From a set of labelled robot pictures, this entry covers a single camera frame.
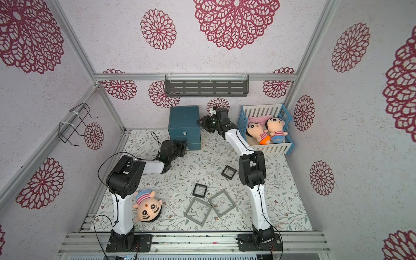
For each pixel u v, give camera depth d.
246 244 0.73
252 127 1.03
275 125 1.01
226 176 0.95
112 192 0.56
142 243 0.73
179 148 0.89
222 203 0.86
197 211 0.83
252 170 0.60
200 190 0.91
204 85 0.96
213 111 0.92
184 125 0.92
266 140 1.02
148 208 0.76
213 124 0.85
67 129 0.73
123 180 0.55
